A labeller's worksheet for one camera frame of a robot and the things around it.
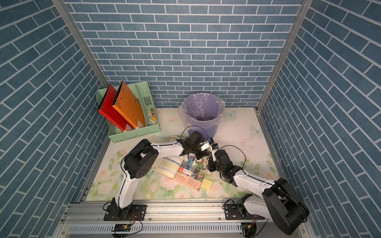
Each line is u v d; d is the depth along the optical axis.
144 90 1.04
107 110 0.83
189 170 0.87
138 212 0.74
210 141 0.84
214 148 0.78
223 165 0.68
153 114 1.16
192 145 0.77
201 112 1.00
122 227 0.72
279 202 0.44
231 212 0.74
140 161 0.54
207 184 0.83
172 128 1.09
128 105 1.03
